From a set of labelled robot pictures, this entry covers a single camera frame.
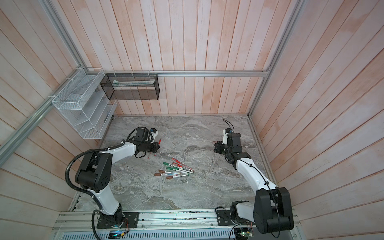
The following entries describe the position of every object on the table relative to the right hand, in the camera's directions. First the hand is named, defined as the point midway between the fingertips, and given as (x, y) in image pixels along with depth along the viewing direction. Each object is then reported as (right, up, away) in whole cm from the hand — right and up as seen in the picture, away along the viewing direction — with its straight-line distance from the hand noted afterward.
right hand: (215, 142), depth 88 cm
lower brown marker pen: (-26, -21, -1) cm, 34 cm away
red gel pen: (-36, 0, +10) cm, 37 cm away
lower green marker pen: (-21, -17, +2) cm, 27 cm away
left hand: (-36, -4, +9) cm, 38 cm away
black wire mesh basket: (-57, +39, +16) cm, 71 cm away
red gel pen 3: (-23, -13, +7) cm, 28 cm away
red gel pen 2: (-43, -10, +8) cm, 45 cm away
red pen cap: (+2, -1, +16) cm, 16 cm away
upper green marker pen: (-20, -16, +3) cm, 26 cm away
